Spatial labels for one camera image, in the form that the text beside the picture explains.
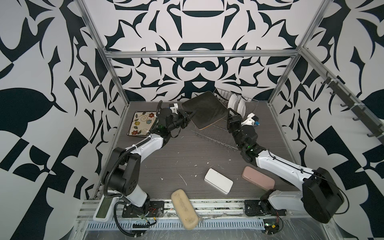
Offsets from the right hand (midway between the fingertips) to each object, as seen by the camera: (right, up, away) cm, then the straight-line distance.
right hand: (228, 109), depth 75 cm
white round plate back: (+9, +5, +24) cm, 26 cm away
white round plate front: (+14, +2, +24) cm, 28 cm away
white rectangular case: (-4, -38, +5) cm, 38 cm away
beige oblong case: (-21, -47, -3) cm, 52 cm away
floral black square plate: (-53, -8, +30) cm, 62 cm away
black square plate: (-9, 0, +7) cm, 11 cm away
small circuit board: (+19, -55, -4) cm, 58 cm away
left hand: (-15, +1, +4) cm, 16 cm away
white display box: (-58, -47, -5) cm, 75 cm away
